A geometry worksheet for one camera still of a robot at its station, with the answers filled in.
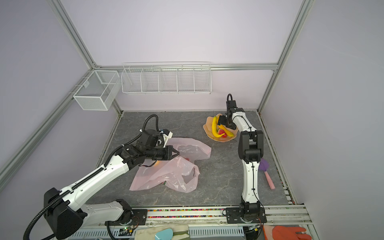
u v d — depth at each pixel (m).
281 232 0.68
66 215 0.37
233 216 0.74
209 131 1.05
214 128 1.06
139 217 0.74
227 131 1.04
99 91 0.98
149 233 0.69
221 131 1.03
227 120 0.85
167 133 0.70
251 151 0.60
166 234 0.69
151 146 0.59
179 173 0.69
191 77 1.04
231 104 0.87
